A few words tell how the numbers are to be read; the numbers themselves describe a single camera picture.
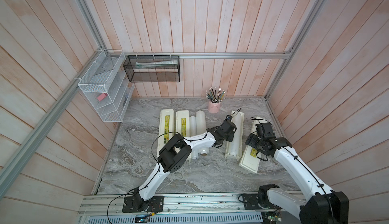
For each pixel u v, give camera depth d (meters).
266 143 0.58
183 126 0.93
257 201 0.73
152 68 1.04
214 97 1.07
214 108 1.08
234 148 0.87
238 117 1.02
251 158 0.76
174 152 0.58
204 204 0.75
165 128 0.92
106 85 0.69
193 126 0.99
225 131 0.74
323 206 0.39
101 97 0.82
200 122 1.01
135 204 0.64
